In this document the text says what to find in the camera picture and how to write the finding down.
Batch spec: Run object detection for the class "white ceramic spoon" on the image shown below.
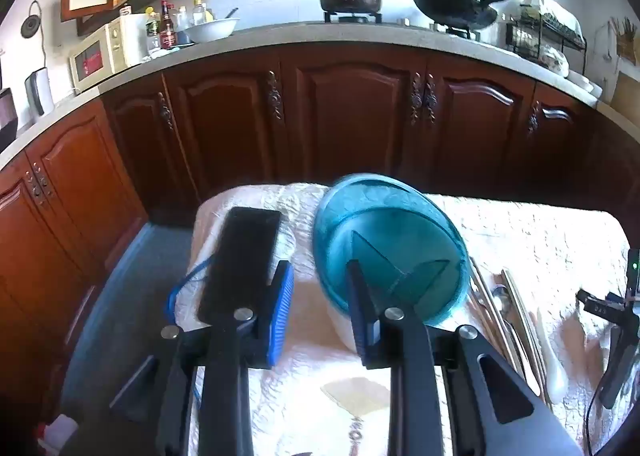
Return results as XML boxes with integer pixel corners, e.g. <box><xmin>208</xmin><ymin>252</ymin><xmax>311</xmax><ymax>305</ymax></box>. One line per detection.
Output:
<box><xmin>535</xmin><ymin>309</ymin><xmax>568</xmax><ymax>405</ymax></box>

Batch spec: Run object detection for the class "white floral cup teal interior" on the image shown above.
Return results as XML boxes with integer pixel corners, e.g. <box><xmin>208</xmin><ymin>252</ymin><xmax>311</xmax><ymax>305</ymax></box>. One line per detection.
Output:
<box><xmin>311</xmin><ymin>174</ymin><xmax>471</xmax><ymax>351</ymax></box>

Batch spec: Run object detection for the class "steel spoon wooden handle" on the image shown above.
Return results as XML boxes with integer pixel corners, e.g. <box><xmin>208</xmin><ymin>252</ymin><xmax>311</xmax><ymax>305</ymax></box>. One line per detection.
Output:
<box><xmin>491</xmin><ymin>285</ymin><xmax>525</xmax><ymax>377</ymax></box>

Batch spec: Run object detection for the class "wooden chopstick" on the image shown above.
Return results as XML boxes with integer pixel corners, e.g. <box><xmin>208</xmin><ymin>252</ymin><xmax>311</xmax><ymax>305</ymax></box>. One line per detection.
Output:
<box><xmin>468</xmin><ymin>257</ymin><xmax>522</xmax><ymax>377</ymax></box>

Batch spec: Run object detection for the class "metal chopstick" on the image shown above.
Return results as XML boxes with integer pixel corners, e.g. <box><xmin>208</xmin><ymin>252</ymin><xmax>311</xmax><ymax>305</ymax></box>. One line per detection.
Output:
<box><xmin>501</xmin><ymin>269</ymin><xmax>550</xmax><ymax>405</ymax></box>

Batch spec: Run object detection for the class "black smartphone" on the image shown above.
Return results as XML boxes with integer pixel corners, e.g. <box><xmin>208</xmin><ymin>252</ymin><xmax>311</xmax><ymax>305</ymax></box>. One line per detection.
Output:
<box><xmin>198</xmin><ymin>207</ymin><xmax>282</xmax><ymax>325</ymax></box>

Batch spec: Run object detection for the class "white quilted table cloth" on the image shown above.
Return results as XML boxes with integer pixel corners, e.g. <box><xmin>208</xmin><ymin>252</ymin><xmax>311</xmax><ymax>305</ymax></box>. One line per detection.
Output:
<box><xmin>175</xmin><ymin>183</ymin><xmax>627</xmax><ymax>455</ymax></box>

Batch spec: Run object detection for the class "black dish rack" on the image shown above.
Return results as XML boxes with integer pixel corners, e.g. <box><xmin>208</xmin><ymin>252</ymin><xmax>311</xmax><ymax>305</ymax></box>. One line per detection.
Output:
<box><xmin>506</xmin><ymin>5</ymin><xmax>588</xmax><ymax>78</ymax></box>

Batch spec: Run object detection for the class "white mixing bowl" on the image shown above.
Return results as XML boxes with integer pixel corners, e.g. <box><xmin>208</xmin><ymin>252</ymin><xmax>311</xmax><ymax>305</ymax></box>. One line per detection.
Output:
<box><xmin>184</xmin><ymin>18</ymin><xmax>239</xmax><ymax>44</ymax></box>

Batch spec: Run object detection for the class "red label sauce bottle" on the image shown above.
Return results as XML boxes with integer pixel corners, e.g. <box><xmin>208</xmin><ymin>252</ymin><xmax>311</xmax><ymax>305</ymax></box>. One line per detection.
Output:
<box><xmin>160</xmin><ymin>0</ymin><xmax>176</xmax><ymax>49</ymax></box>

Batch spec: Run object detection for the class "cream microwave oven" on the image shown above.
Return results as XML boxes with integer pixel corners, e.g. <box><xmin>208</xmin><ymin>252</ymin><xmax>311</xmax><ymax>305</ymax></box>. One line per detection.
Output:
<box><xmin>68</xmin><ymin>14</ymin><xmax>148</xmax><ymax>94</ymax></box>

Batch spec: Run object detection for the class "black wok pan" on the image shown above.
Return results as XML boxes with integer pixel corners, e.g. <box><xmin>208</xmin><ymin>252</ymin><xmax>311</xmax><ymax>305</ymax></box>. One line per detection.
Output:
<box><xmin>413</xmin><ymin>0</ymin><xmax>505</xmax><ymax>31</ymax></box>

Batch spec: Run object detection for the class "blue cable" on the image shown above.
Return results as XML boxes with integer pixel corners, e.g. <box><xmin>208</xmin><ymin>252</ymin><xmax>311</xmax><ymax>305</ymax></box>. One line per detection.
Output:
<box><xmin>164</xmin><ymin>254</ymin><xmax>216</xmax><ymax>327</ymax></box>

